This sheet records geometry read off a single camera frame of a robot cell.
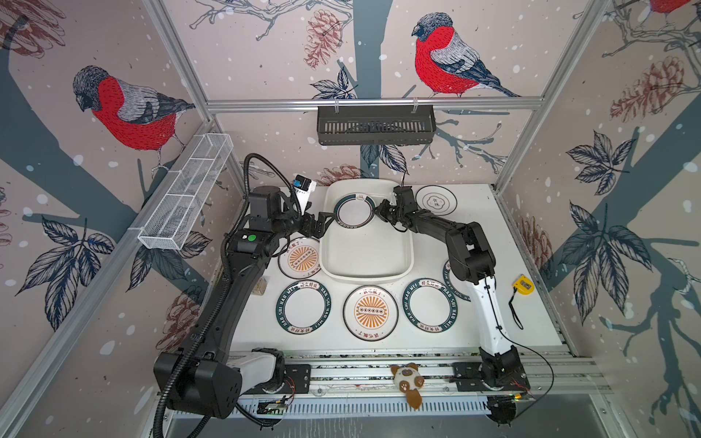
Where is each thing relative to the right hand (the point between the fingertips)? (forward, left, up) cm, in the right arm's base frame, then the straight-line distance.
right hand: (373, 206), depth 107 cm
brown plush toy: (-59, -10, -3) cm, 60 cm away
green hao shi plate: (-40, +22, -6) cm, 46 cm away
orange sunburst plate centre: (-41, 0, -6) cm, 41 cm away
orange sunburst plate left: (-22, +26, -5) cm, 35 cm away
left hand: (-23, +14, +26) cm, 37 cm away
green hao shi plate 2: (-37, -19, -7) cm, 43 cm away
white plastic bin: (-18, -2, -6) cm, 19 cm away
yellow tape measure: (-30, -52, -6) cm, 60 cm away
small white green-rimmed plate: (+11, -29, -7) cm, 31 cm away
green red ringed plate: (0, +8, -3) cm, 8 cm away
